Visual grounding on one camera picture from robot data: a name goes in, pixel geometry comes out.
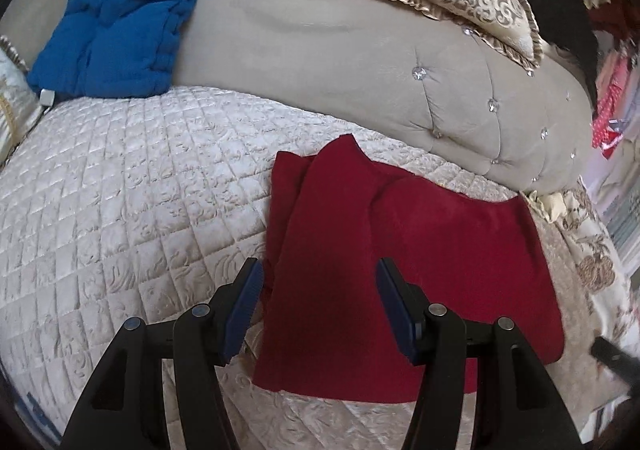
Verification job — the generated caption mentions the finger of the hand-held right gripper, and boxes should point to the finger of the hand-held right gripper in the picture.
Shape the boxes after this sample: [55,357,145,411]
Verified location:
[589,337,640,377]

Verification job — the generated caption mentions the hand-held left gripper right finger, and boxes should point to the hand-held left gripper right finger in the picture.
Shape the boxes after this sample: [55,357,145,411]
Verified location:
[376,257,583,450]

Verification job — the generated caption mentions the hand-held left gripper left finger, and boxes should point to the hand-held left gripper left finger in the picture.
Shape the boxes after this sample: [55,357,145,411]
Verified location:
[60,257,264,450]

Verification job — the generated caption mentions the red knit sweater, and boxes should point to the red knit sweater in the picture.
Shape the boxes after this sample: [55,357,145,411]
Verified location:
[251,133,566,403]

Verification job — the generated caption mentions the hanging colourful clothes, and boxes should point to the hanging colourful clothes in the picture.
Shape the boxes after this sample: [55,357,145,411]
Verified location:
[530,0,640,161]

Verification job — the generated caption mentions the floral cream bed sheet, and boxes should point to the floral cream bed sheet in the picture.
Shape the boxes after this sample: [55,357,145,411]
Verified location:
[520,177,640,436]

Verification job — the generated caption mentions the cream quilted bedspread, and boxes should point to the cream quilted bedspread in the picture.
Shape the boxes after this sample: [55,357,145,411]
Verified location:
[0,85,631,450]

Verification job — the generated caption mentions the beige tufted bed headboard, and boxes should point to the beige tufted bed headboard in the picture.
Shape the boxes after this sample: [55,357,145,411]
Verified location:
[0,0,597,195]

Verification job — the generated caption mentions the striped gold trimmed pillow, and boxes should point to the striped gold trimmed pillow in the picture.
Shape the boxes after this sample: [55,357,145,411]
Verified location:
[0,35,47,166]

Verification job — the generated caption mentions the blue quilted cushion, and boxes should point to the blue quilted cushion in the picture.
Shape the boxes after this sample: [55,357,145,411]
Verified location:
[27,0,223,106]

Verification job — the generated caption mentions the black cloth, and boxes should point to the black cloth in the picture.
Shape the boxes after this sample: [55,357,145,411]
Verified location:
[512,0,603,104]

